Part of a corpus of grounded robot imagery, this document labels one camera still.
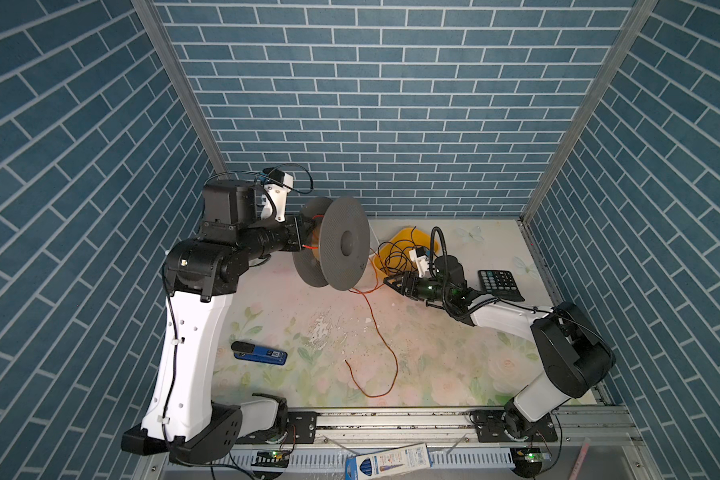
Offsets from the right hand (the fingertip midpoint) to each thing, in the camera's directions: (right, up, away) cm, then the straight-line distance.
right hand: (385, 280), depth 84 cm
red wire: (-1, -17, +6) cm, 18 cm away
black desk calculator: (+40, -3, +16) cm, 43 cm away
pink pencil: (+45, -41, -15) cm, 63 cm away
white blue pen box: (0, -40, -16) cm, 43 cm away
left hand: (-15, +15, -24) cm, 32 cm away
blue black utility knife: (-38, -20, -1) cm, 43 cm away
